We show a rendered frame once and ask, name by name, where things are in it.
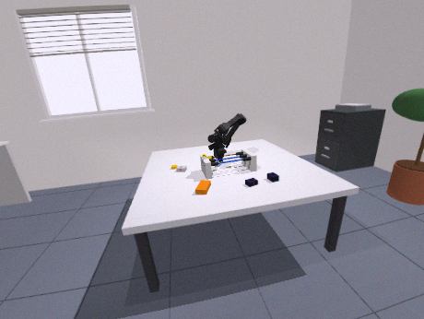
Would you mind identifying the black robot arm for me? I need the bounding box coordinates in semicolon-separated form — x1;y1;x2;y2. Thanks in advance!
207;113;247;150

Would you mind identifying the orange rectangular block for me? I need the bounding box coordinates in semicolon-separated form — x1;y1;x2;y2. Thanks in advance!
195;180;211;195

